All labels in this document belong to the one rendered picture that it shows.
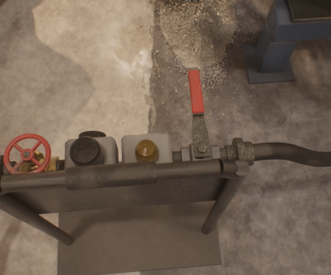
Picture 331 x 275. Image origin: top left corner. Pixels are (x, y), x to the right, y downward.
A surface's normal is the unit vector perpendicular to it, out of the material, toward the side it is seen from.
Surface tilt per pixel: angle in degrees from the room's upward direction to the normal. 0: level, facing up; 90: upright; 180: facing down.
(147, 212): 0
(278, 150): 19
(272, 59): 90
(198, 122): 0
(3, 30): 0
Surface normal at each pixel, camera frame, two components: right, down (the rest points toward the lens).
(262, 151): -0.11, -0.11
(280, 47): 0.07, 0.92
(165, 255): 0.00, -0.37
